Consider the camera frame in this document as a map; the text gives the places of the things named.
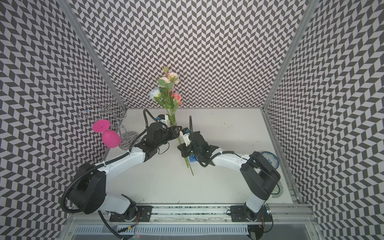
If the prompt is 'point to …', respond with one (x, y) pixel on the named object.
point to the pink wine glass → (110, 138)
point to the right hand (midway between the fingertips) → (179, 149)
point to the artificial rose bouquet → (166, 93)
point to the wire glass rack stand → (110, 105)
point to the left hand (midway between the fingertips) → (181, 129)
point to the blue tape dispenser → (192, 158)
